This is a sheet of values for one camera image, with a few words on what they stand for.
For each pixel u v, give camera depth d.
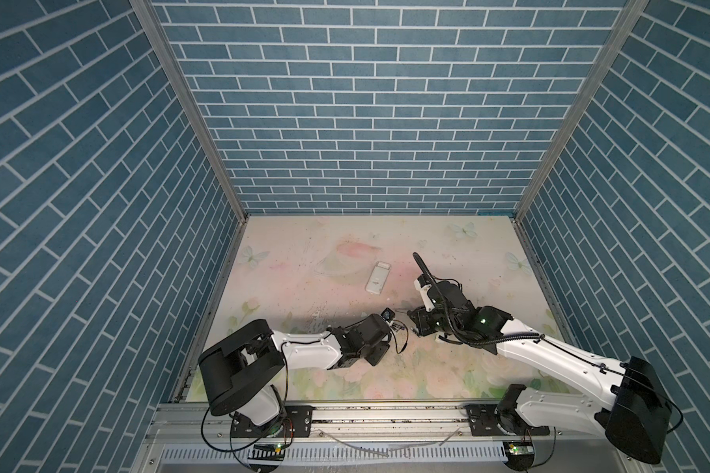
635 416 0.39
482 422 0.74
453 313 0.59
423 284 0.72
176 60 0.79
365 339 0.68
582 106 0.88
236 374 0.43
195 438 1.01
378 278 1.02
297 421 0.74
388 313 0.77
